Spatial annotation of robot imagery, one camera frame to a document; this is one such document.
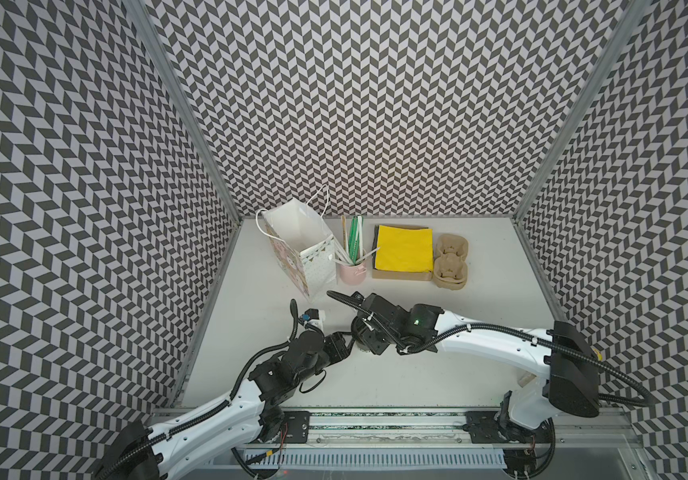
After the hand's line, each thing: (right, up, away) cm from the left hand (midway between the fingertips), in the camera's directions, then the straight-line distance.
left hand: (353, 344), depth 79 cm
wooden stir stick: (-3, +30, +15) cm, 34 cm away
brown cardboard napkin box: (+9, +16, +23) cm, 30 cm away
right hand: (+5, +1, -1) cm, 5 cm away
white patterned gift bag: (-17, +28, +21) cm, 39 cm away
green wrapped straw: (0, +29, +15) cm, 32 cm away
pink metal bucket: (0, +17, +15) cm, 23 cm away
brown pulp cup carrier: (+32, +19, +20) cm, 42 cm away
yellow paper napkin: (+18, +25, +31) cm, 44 cm away
